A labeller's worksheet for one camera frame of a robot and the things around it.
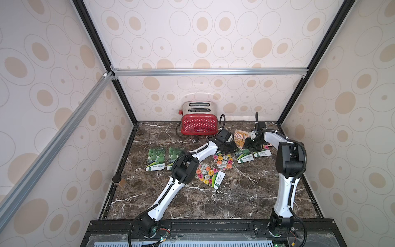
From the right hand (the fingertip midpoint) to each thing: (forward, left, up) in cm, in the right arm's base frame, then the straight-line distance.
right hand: (252, 147), depth 104 cm
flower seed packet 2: (-12, +20, 0) cm, 23 cm away
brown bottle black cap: (-32, +77, +11) cm, 84 cm away
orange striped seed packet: (+8, +8, +1) cm, 11 cm away
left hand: (-5, +8, +3) cm, 10 cm away
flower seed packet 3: (-4, -7, -1) cm, 8 cm away
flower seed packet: (-22, +29, 0) cm, 37 cm away
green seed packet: (-13, +64, +1) cm, 65 cm away
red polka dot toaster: (+10, +37, +17) cm, 42 cm away
